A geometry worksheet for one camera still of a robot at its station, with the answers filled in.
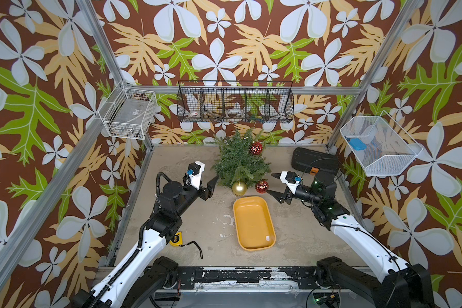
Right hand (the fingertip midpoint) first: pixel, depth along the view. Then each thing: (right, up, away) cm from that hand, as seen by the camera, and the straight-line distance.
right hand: (270, 181), depth 73 cm
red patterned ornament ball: (-6, +13, -1) cm, 14 cm away
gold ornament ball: (-12, -2, -2) cm, 13 cm away
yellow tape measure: (-39, -26, +9) cm, 48 cm away
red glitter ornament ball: (-3, -2, +1) cm, 4 cm away
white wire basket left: (-62, +31, +12) cm, 70 cm away
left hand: (-23, +5, -2) cm, 24 cm away
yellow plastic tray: (-5, -21, +13) cm, 26 cm away
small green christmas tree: (-14, +7, +3) cm, 16 cm away
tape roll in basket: (-13, +33, +25) cm, 44 cm away
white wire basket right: (+50, +13, +4) cm, 52 cm away
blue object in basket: (+43, +16, +13) cm, 47 cm away
